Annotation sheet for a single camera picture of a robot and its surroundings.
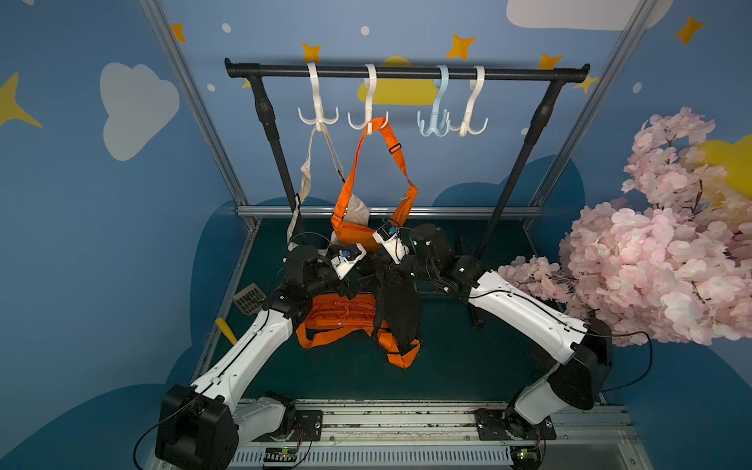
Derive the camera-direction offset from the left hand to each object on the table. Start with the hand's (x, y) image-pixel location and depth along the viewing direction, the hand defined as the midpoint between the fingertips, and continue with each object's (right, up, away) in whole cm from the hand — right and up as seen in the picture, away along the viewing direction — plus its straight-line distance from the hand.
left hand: (361, 256), depth 77 cm
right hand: (+5, -1, -2) cm, 6 cm away
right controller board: (+42, -51, -4) cm, 67 cm away
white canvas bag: (-2, +13, +5) cm, 14 cm away
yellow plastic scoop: (-44, -21, +12) cm, 50 cm away
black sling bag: (+11, -15, +12) cm, 22 cm away
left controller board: (-20, -51, -4) cm, 55 cm away
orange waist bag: (-8, -18, +13) cm, 24 cm away
